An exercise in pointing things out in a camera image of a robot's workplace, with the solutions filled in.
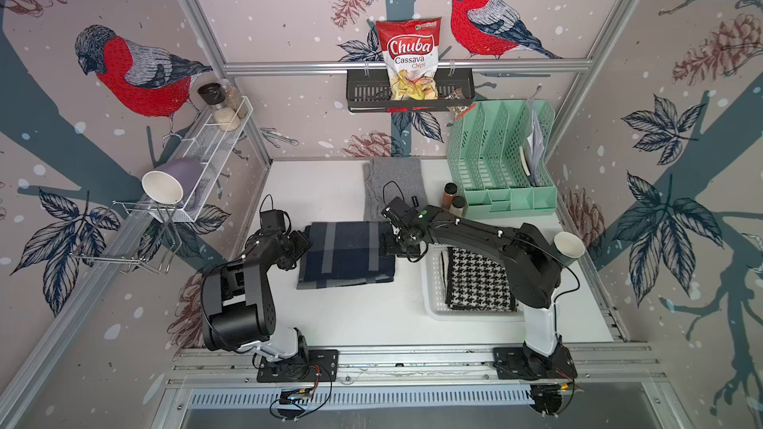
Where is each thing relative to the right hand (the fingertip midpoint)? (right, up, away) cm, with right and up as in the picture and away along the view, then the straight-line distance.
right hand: (386, 253), depth 88 cm
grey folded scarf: (0, +23, +23) cm, 32 cm away
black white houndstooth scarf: (+25, -7, -6) cm, 27 cm away
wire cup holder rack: (-52, +11, -28) cm, 60 cm away
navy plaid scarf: (-14, -1, +5) cm, 14 cm away
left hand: (-26, +3, +7) cm, 27 cm away
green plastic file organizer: (+41, +31, +33) cm, 61 cm away
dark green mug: (+56, +2, +1) cm, 56 cm away
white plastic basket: (+14, -12, -3) cm, 19 cm away
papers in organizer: (+47, +33, +5) cm, 58 cm away
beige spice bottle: (+24, +14, +8) cm, 29 cm away
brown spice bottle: (+21, +16, +13) cm, 30 cm away
